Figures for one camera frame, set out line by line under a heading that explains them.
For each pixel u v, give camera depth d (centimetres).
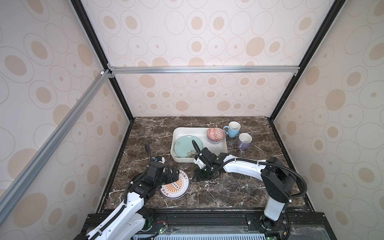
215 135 104
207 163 68
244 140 103
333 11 69
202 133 107
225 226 73
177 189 83
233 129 102
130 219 59
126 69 91
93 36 76
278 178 48
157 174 63
